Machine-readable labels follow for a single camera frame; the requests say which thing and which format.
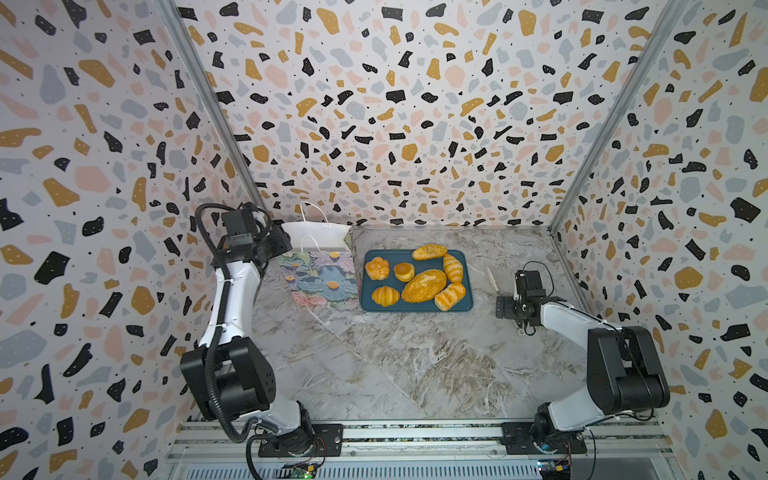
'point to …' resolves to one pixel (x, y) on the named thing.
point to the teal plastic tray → (394, 280)
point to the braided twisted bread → (449, 297)
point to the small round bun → (404, 272)
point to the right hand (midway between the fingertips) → (512, 300)
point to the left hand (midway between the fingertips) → (279, 231)
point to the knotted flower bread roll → (378, 268)
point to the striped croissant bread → (385, 296)
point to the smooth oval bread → (429, 252)
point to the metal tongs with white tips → (491, 278)
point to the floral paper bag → (320, 268)
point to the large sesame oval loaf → (423, 285)
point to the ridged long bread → (453, 268)
